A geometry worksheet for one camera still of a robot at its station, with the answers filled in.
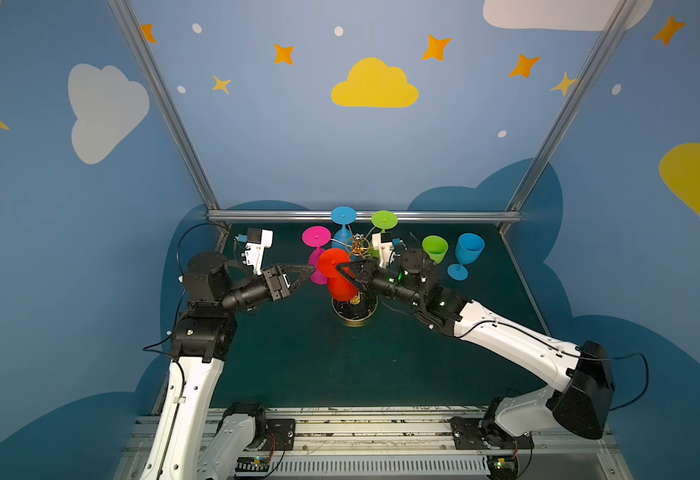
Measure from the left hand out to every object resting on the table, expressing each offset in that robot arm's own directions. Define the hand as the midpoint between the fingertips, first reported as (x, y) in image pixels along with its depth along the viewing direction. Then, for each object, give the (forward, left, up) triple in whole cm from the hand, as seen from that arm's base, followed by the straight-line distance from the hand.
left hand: (309, 268), depth 60 cm
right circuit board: (-30, -47, -42) cm, 70 cm away
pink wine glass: (+17, +1, -9) cm, 19 cm away
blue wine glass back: (+26, -6, -9) cm, 28 cm away
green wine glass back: (+24, -18, -8) cm, 31 cm away
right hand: (+4, -6, -3) cm, 8 cm away
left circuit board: (-30, +15, -41) cm, 53 cm away
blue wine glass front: (+27, -47, -24) cm, 59 cm away
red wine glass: (+5, -6, -14) cm, 16 cm away
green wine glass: (+29, -37, -25) cm, 53 cm away
